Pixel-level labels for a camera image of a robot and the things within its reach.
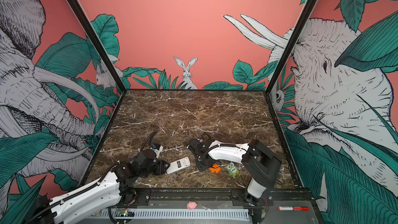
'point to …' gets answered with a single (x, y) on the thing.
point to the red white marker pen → (289, 208)
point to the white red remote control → (178, 165)
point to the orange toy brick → (215, 168)
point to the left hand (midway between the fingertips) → (167, 163)
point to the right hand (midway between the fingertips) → (201, 165)
